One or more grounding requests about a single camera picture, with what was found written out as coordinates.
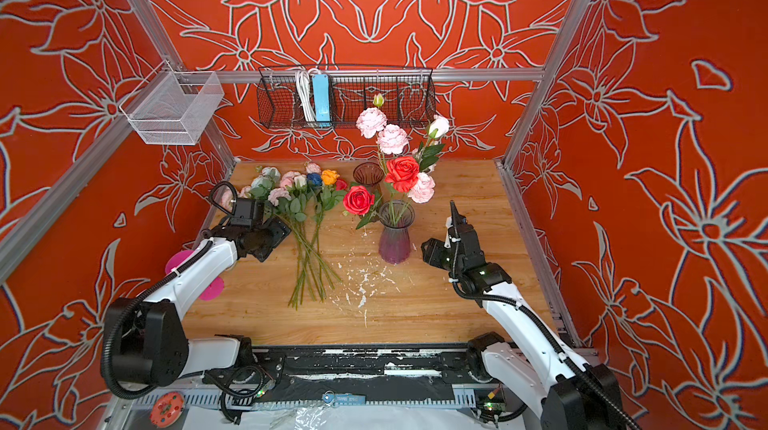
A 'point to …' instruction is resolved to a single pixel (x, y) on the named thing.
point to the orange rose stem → (329, 178)
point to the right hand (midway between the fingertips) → (425, 245)
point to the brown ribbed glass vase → (370, 174)
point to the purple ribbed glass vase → (395, 239)
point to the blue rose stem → (315, 177)
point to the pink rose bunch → (301, 201)
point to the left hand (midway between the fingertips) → (283, 233)
